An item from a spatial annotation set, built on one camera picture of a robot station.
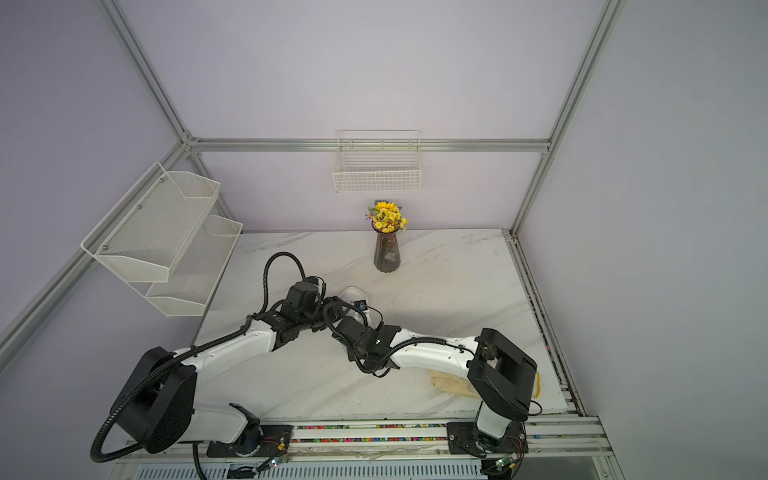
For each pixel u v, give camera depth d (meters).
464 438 0.73
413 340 0.53
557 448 0.73
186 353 0.46
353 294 0.98
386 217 0.91
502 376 0.44
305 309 0.69
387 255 1.02
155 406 0.42
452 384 0.82
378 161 0.95
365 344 0.62
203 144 0.95
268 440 0.73
